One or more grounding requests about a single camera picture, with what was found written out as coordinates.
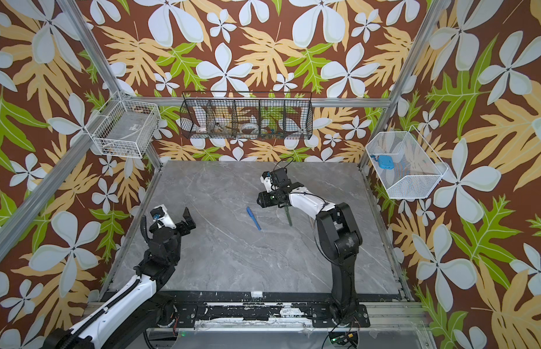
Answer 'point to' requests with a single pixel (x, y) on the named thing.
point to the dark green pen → (289, 217)
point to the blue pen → (251, 214)
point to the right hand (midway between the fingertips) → (261, 198)
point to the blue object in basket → (385, 162)
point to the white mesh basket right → (417, 169)
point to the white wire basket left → (126, 129)
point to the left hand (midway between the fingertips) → (176, 211)
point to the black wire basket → (247, 115)
